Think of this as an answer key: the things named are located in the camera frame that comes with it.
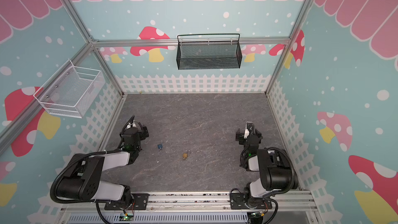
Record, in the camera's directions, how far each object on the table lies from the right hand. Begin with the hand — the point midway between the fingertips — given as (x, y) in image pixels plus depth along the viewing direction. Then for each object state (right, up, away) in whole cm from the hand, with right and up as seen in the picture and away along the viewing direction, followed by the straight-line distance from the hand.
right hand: (247, 128), depth 92 cm
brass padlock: (-37, -16, -3) cm, 40 cm away
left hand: (-67, -1, +1) cm, 67 cm away
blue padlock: (-53, -11, +1) cm, 54 cm away
